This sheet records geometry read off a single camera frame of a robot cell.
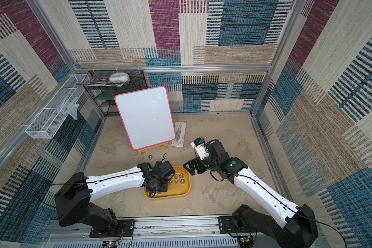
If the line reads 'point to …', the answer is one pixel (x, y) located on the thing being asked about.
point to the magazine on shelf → (103, 81)
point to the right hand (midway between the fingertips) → (190, 160)
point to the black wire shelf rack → (105, 95)
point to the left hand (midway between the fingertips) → (165, 188)
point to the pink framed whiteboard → (146, 117)
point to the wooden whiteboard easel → (142, 151)
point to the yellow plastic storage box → (179, 185)
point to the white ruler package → (180, 128)
